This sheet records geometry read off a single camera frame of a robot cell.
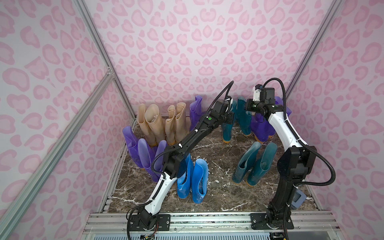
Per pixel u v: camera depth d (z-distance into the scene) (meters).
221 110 0.69
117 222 0.75
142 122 0.82
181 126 0.87
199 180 0.78
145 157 0.68
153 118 0.90
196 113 0.88
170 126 0.86
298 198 0.78
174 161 0.57
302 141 0.51
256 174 0.70
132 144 0.75
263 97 0.70
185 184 0.60
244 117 0.88
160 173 0.60
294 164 0.51
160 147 0.71
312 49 0.83
